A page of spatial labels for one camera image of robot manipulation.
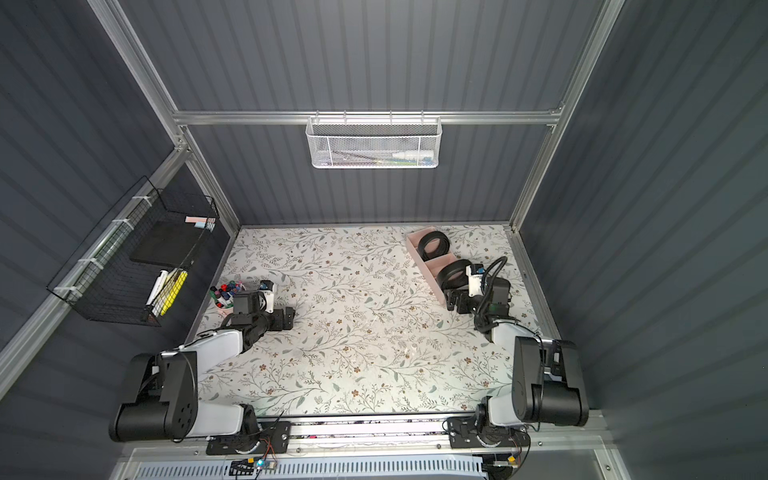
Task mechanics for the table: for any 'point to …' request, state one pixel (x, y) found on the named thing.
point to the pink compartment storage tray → (430, 268)
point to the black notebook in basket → (169, 243)
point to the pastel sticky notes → (201, 222)
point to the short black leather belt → (443, 249)
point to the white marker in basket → (157, 286)
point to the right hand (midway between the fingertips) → (465, 291)
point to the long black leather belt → (449, 268)
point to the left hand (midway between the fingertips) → (277, 310)
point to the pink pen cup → (224, 296)
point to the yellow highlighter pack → (173, 285)
